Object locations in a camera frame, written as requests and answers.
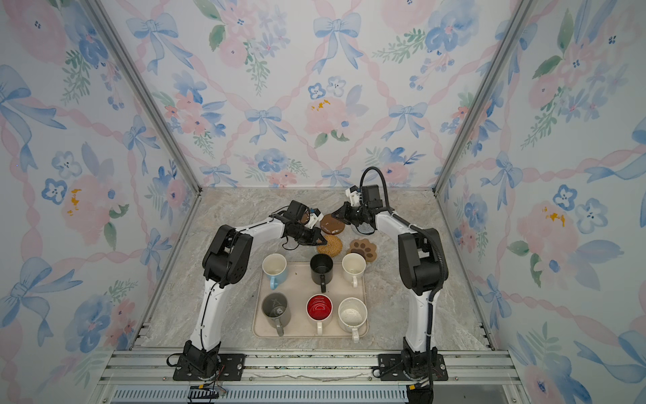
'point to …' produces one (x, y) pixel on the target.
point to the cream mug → (353, 265)
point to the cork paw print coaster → (364, 247)
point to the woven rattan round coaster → (334, 246)
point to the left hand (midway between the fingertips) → (327, 240)
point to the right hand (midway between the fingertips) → (332, 213)
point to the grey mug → (277, 311)
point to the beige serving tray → (299, 286)
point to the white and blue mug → (274, 265)
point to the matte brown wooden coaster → (305, 218)
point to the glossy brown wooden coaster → (330, 225)
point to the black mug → (321, 267)
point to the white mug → (352, 314)
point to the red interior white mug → (320, 308)
